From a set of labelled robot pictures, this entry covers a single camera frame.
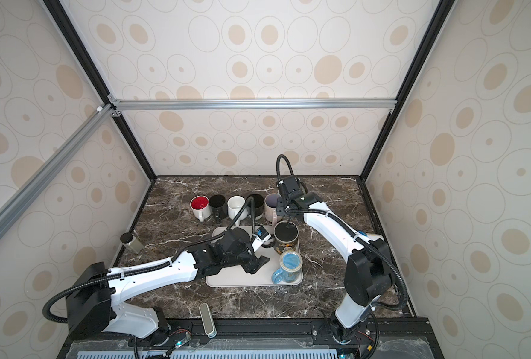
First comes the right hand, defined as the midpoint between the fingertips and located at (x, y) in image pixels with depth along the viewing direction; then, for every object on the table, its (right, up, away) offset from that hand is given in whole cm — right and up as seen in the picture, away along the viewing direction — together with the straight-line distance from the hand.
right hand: (285, 206), depth 88 cm
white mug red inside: (-38, -1, +15) cm, 41 cm away
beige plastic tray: (-9, -26, -3) cm, 28 cm away
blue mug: (+1, -20, -9) cm, 22 cm away
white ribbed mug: (-22, +1, +16) cm, 28 cm away
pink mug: (-6, -3, +8) cm, 10 cm away
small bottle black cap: (-60, -14, -2) cm, 61 cm away
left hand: (-7, -15, -11) cm, 20 cm away
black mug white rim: (-29, 0, +11) cm, 31 cm away
